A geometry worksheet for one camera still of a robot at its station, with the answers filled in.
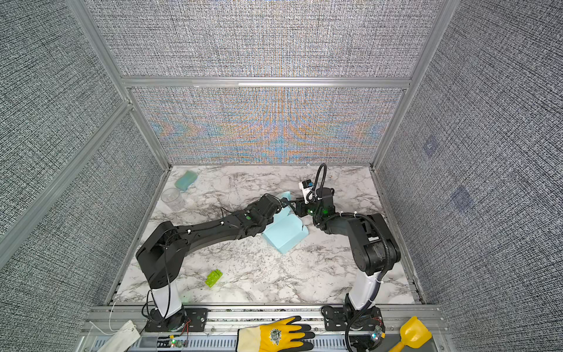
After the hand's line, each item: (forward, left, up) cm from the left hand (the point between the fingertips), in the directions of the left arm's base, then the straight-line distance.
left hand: (262, 205), depth 90 cm
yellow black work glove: (-44, -5, -8) cm, 45 cm away
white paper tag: (-42, +45, -10) cm, 63 cm away
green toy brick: (-25, +18, -9) cm, 33 cm away
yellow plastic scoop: (-46, -48, -11) cm, 67 cm away
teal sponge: (+24, +39, -9) cm, 47 cm away
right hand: (+4, -14, -3) cm, 15 cm away
